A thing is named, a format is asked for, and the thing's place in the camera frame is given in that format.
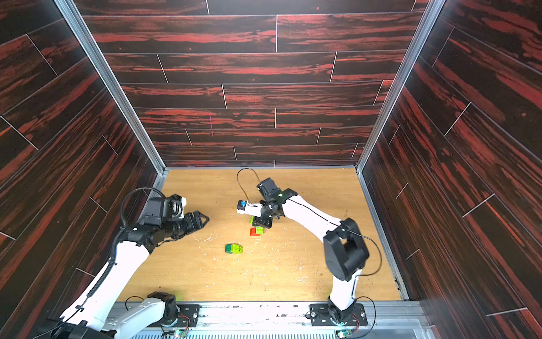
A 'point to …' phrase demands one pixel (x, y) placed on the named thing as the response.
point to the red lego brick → (253, 232)
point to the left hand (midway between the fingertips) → (204, 222)
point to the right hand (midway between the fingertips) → (260, 215)
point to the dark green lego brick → (227, 248)
